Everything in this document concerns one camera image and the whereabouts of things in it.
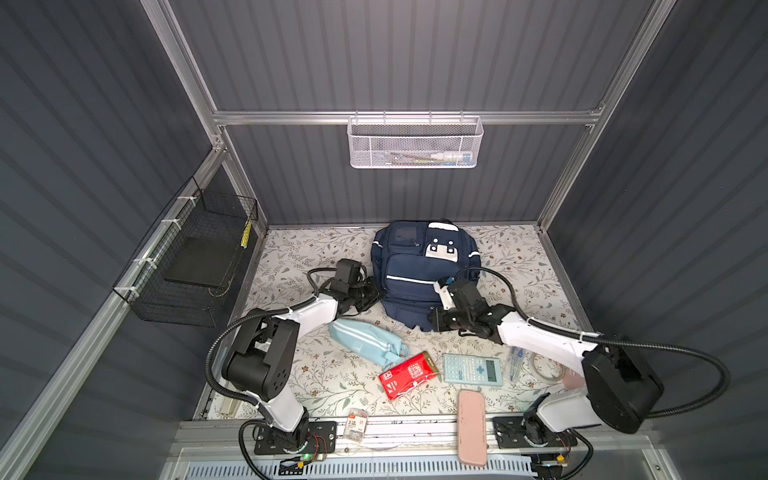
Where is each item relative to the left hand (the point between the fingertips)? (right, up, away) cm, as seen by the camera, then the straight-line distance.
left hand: (387, 289), depth 92 cm
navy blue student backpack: (+7, +10, +8) cm, 15 cm away
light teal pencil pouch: (-7, -14, -5) cm, 17 cm away
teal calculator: (+24, -22, -9) cm, 34 cm away
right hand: (+13, -8, -5) cm, 16 cm away
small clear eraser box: (-8, -32, -18) cm, 37 cm away
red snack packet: (+5, -24, -9) cm, 26 cm away
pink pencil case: (+22, -33, -17) cm, 43 cm away
